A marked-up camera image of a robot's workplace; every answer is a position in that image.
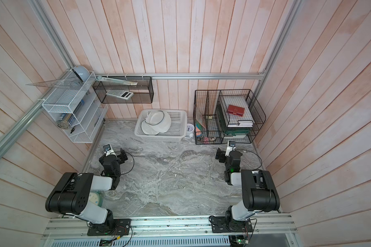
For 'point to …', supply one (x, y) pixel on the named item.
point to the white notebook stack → (244, 123)
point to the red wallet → (236, 110)
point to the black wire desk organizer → (230, 116)
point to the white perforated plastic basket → (176, 133)
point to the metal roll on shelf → (64, 123)
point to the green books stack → (230, 130)
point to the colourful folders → (201, 131)
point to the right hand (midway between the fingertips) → (226, 147)
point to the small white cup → (190, 130)
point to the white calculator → (125, 94)
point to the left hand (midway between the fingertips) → (115, 151)
